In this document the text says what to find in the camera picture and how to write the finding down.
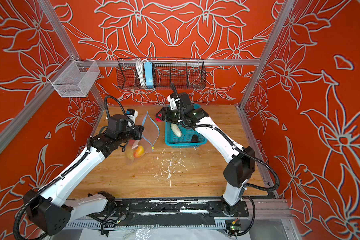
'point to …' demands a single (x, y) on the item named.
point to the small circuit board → (235, 229)
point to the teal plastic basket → (189, 138)
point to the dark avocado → (194, 138)
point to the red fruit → (158, 119)
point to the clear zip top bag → (149, 136)
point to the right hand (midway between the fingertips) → (156, 115)
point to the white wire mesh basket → (74, 78)
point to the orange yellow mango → (139, 151)
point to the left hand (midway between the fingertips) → (143, 126)
